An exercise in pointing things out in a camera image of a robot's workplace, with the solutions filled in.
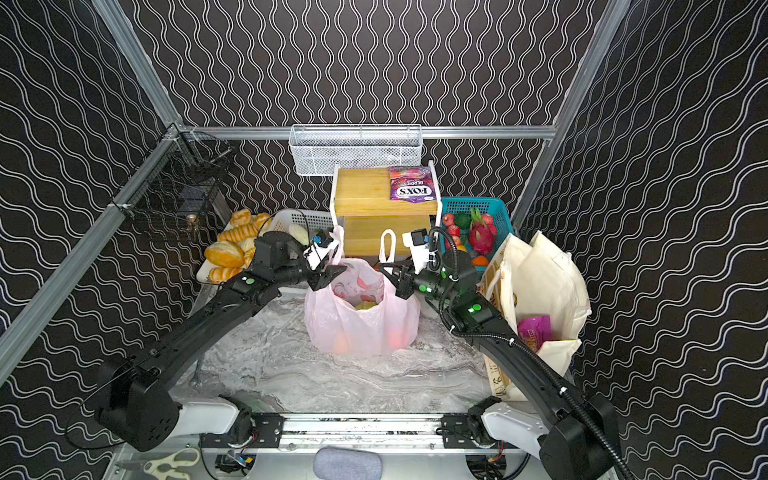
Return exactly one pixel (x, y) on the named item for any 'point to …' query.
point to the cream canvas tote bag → (533, 278)
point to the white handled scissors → (170, 467)
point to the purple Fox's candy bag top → (413, 184)
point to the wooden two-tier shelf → (361, 203)
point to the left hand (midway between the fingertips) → (346, 259)
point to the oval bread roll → (224, 254)
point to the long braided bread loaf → (222, 274)
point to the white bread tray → (203, 275)
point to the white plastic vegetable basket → (312, 220)
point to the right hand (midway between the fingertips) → (380, 267)
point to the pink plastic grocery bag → (358, 313)
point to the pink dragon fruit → (482, 232)
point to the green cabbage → (366, 305)
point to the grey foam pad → (336, 463)
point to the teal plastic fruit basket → (456, 217)
